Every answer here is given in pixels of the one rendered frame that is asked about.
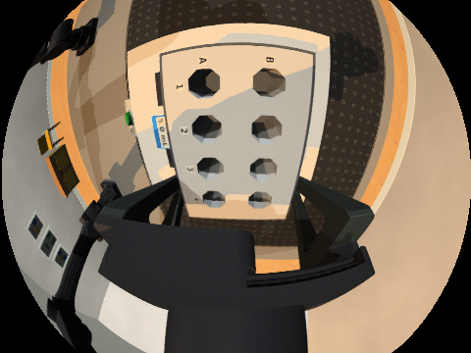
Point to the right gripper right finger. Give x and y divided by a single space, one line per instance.
346 219

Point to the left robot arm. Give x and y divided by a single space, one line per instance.
81 39

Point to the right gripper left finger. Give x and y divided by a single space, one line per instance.
138 205

